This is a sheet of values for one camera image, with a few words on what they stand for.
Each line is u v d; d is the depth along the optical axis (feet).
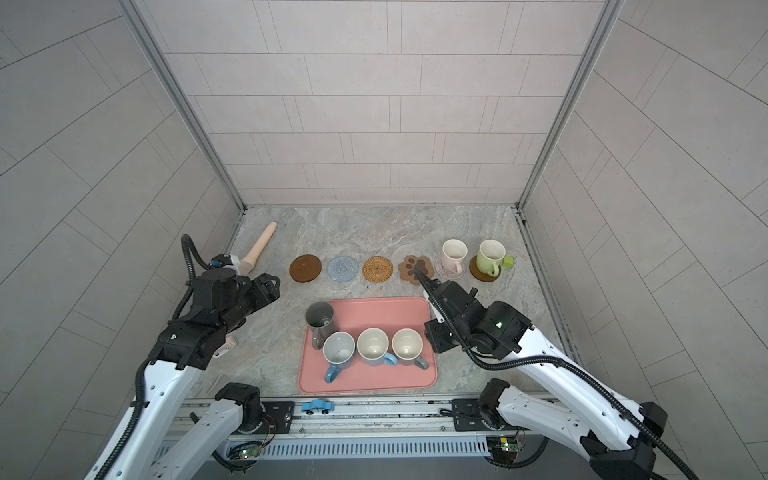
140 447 1.28
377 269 3.24
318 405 2.32
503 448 2.23
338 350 2.64
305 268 3.25
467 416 2.32
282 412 2.37
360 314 2.98
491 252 3.07
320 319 2.76
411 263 3.27
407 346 2.67
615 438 1.24
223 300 1.72
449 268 3.06
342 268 3.25
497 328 1.49
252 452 2.11
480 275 3.16
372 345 2.65
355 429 2.32
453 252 3.07
